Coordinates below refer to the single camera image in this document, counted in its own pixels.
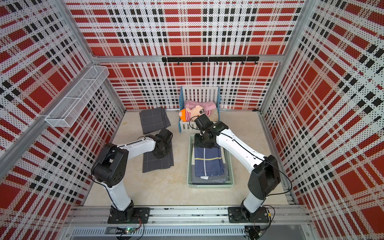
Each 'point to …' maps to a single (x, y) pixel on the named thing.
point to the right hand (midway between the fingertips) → (200, 143)
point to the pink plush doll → (194, 108)
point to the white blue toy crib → (206, 93)
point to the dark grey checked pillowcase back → (153, 120)
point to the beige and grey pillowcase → (223, 179)
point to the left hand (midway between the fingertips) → (169, 151)
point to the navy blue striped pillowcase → (208, 162)
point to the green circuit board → (130, 230)
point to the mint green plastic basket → (191, 143)
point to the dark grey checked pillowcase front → (151, 162)
